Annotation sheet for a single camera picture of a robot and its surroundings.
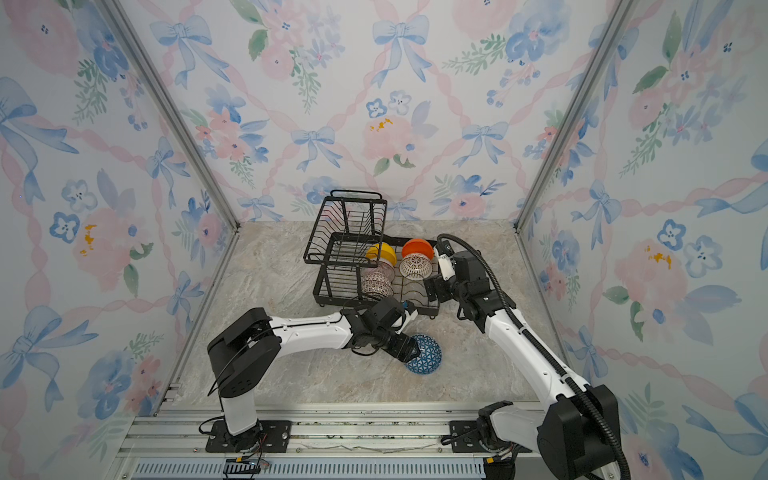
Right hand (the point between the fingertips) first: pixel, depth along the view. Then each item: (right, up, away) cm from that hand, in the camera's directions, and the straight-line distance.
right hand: (443, 271), depth 83 cm
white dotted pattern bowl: (-20, -6, +15) cm, 25 cm away
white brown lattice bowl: (-6, 0, +20) cm, 21 cm away
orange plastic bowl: (-5, +8, +20) cm, 22 cm away
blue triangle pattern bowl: (-3, -24, +2) cm, 25 cm away
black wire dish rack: (-31, +15, +23) cm, 42 cm away
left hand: (-8, -21, +1) cm, 23 cm away
